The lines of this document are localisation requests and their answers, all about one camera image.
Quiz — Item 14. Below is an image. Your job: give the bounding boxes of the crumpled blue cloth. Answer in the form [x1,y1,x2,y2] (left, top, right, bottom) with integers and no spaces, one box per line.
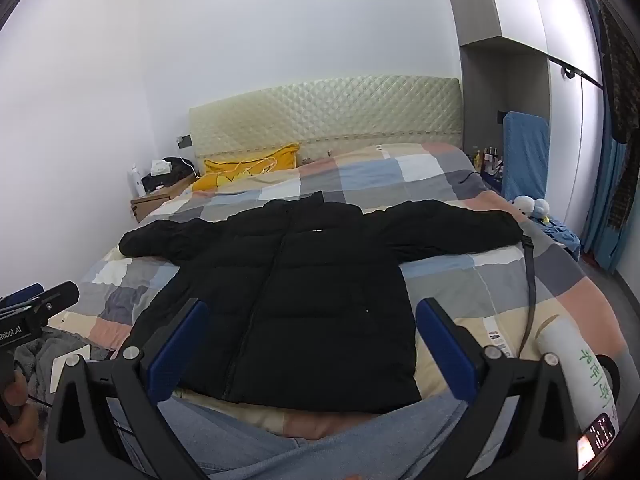
[542,220,582,262]

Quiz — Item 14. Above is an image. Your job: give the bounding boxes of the yellow pillow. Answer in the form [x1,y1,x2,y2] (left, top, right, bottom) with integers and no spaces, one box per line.
[191,143,302,192]

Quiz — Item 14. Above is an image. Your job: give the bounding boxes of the black phone with lit screen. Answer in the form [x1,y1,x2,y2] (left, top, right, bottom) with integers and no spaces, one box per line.
[575,412,617,472]

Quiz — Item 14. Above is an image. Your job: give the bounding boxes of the white tube with green print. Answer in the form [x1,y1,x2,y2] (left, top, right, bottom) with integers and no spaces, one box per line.
[535,320,622,436]

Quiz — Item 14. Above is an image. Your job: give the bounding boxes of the black bag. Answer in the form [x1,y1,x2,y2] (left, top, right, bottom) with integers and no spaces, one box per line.
[141,157,196,194]

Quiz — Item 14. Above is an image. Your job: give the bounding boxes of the white cable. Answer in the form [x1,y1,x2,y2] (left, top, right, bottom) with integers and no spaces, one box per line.
[174,157,202,179]

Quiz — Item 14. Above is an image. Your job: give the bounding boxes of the blue towel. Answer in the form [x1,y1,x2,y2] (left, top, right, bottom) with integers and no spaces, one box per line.
[502,111,551,211]

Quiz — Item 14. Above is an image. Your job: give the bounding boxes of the black strap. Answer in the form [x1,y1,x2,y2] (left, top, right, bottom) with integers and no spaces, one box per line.
[516,231,539,357]

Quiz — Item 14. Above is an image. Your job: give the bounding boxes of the person's left hand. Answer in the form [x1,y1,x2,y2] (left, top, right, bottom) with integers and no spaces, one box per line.
[0,374,46,465]

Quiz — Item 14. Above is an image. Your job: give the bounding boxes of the light blue jeans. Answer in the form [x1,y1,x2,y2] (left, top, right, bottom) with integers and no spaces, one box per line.
[106,389,507,480]

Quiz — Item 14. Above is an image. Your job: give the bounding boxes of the black puffer jacket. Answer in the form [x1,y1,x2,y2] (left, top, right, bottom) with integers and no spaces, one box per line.
[118,190,526,407]

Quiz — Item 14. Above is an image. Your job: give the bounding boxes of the grey overhead cabinet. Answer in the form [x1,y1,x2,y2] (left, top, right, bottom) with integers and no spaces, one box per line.
[480,0,554,47]

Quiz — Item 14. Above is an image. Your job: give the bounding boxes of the grey fuzzy cloth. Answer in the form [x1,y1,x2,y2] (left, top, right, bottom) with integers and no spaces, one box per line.
[12,326,109,412]

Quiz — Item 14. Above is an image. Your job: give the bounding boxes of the checkered pastel duvet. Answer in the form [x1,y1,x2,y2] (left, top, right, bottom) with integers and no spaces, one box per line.
[80,142,623,443]

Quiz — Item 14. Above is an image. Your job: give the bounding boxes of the dark patterned hanging garment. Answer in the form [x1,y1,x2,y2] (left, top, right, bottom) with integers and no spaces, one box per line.
[597,0,640,232]

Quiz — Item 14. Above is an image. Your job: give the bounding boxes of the white paper sheet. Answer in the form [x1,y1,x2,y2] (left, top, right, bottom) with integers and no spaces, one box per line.
[50,344,94,392]

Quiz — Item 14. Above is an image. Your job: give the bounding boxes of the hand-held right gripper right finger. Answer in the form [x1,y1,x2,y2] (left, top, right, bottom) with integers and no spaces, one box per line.
[415,298,596,480]

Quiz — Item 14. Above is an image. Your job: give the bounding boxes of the white plush duck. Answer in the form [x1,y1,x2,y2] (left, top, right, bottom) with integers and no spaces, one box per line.
[510,195,537,219]
[530,198,554,224]

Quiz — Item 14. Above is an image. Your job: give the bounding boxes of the cream quilted headboard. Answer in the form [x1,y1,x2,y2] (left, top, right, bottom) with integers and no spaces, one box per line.
[188,77,462,163]

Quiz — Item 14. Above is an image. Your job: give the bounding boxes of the wooden nightstand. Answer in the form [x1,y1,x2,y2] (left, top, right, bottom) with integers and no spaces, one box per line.
[130,175,198,224]

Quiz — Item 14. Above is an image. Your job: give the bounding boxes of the row of cosmetic bottles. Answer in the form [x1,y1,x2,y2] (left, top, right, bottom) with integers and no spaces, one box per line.
[470,146,504,177]

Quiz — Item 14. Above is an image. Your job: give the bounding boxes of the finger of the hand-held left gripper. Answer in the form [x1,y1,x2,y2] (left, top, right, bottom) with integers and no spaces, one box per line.
[35,281,81,322]

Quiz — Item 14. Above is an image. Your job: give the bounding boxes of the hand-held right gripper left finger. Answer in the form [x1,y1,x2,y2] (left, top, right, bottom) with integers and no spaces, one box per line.
[45,298,211,480]

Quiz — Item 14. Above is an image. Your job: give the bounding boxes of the black curtain rail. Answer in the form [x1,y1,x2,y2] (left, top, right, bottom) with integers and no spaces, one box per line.
[547,52,604,87]

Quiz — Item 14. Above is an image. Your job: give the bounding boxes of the blue curtain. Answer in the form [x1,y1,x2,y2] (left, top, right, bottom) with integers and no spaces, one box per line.
[581,0,640,274]

